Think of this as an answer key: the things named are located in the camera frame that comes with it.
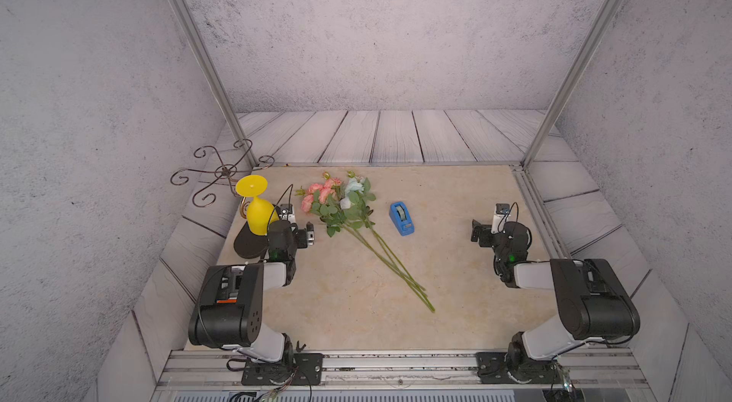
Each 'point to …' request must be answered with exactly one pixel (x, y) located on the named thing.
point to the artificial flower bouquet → (343, 203)
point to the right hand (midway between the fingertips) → (492, 219)
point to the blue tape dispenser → (400, 218)
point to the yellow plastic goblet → (261, 214)
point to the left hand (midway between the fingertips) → (298, 222)
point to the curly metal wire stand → (206, 160)
